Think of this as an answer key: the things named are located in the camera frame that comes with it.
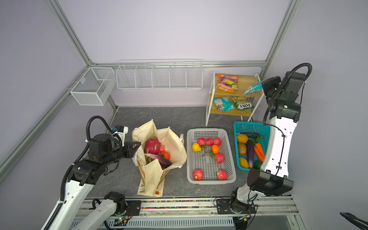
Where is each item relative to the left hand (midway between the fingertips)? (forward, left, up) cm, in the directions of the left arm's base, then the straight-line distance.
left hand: (140, 145), depth 69 cm
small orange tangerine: (+5, -41, -19) cm, 46 cm away
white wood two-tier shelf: (+41, -60, -8) cm, 73 cm away
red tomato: (+1, -11, -16) cm, 19 cm away
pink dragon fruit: (+6, -3, -11) cm, 13 cm away
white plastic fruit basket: (+2, -37, -25) cm, 45 cm away
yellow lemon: (+8, -29, -21) cm, 36 cm away
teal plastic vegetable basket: (+18, -77, -20) cm, 82 cm away
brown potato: (+5, -59, -21) cm, 62 cm away
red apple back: (-11, -42, -20) cm, 47 cm away
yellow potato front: (-4, -56, -20) cm, 60 cm away
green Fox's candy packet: (+32, -62, -6) cm, 70 cm away
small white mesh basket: (+47, +40, +1) cm, 61 cm away
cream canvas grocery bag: (-11, -4, -11) cm, 16 cm away
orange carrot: (+3, -70, -23) cm, 73 cm away
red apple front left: (-9, -28, -19) cm, 36 cm away
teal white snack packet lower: (+32, -50, -7) cm, 60 cm away
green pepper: (-6, -64, -20) cm, 67 cm away
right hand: (+17, -61, +23) cm, 67 cm away
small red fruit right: (+12, -43, -20) cm, 49 cm away
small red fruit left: (+12, -33, -20) cm, 40 cm away
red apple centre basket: (0, -42, -20) cm, 47 cm away
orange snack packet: (+32, -49, +11) cm, 59 cm away
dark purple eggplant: (+3, -63, -22) cm, 67 cm away
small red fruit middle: (+11, -38, -20) cm, 45 cm away
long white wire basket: (+51, -9, +6) cm, 53 cm away
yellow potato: (+12, -60, -20) cm, 64 cm away
